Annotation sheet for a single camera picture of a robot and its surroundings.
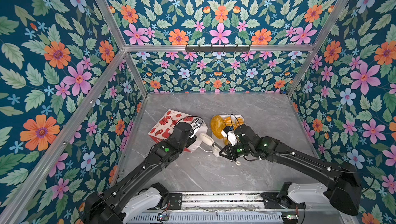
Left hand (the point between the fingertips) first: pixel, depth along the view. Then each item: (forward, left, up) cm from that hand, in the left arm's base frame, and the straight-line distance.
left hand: (191, 124), depth 77 cm
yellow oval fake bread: (+8, -15, -15) cm, 22 cm away
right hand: (-13, -14, -6) cm, 20 cm away
